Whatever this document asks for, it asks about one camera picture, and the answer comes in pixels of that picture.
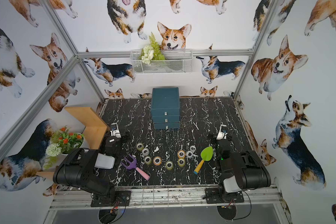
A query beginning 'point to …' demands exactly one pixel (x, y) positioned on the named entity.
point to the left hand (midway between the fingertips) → (117, 126)
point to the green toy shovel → (206, 154)
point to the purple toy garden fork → (132, 165)
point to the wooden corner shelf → (94, 129)
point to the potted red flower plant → (64, 141)
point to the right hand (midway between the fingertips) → (223, 127)
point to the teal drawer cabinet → (165, 108)
